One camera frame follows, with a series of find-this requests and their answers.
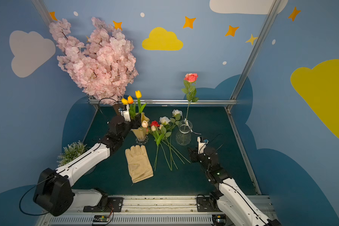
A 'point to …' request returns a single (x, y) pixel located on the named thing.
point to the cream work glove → (139, 165)
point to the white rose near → (165, 121)
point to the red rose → (157, 124)
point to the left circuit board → (101, 218)
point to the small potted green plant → (71, 151)
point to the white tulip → (158, 139)
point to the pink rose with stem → (190, 90)
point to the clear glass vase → (183, 136)
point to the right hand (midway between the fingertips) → (194, 145)
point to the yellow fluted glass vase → (141, 133)
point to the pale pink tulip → (144, 124)
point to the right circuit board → (219, 220)
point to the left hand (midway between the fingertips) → (135, 112)
